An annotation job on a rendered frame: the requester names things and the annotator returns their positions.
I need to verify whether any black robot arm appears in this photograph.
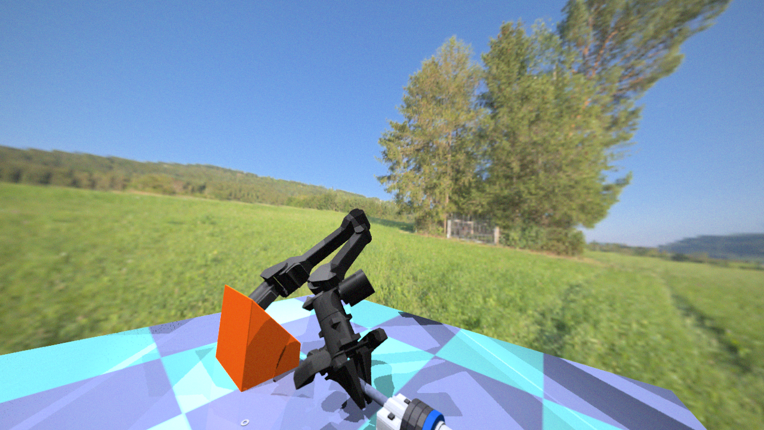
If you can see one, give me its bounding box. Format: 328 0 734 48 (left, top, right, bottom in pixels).
248 208 375 324

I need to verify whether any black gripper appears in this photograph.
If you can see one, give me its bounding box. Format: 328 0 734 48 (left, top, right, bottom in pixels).
294 311 388 410

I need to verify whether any blue ring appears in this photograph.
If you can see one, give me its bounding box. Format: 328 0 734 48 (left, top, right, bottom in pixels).
423 410 445 430

